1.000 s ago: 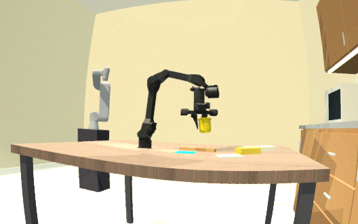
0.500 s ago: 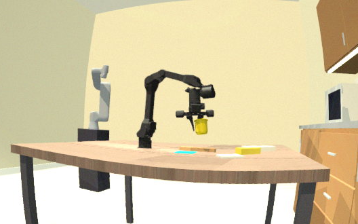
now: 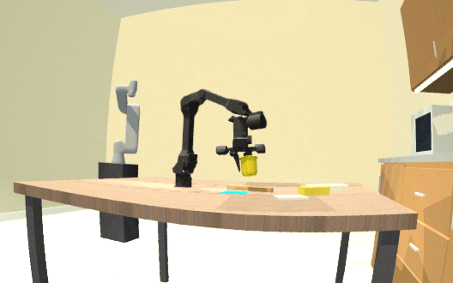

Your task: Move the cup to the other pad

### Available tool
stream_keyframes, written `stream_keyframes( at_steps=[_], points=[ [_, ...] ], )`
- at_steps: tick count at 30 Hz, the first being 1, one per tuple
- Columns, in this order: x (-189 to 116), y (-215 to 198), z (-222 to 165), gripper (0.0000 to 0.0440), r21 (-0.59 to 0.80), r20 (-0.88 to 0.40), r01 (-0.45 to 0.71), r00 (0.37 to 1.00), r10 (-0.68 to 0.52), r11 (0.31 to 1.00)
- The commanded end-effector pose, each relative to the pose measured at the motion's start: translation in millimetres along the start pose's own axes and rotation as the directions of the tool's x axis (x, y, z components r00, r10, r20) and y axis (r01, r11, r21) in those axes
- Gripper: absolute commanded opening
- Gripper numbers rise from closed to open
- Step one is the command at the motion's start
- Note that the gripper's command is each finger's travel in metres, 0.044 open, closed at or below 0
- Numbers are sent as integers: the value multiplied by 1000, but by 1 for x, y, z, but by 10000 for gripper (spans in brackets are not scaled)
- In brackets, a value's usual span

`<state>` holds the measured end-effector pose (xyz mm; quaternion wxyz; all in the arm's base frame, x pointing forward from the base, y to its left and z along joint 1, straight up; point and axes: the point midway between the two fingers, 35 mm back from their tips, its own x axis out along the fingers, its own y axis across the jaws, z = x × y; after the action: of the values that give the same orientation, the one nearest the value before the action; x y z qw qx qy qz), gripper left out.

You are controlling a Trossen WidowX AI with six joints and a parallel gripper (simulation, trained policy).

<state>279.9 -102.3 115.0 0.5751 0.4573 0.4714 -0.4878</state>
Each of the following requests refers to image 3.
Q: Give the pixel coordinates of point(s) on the yellow cup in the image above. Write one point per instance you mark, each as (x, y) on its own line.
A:
(249, 165)

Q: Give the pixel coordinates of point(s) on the light wooden bar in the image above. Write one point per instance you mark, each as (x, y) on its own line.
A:
(249, 188)

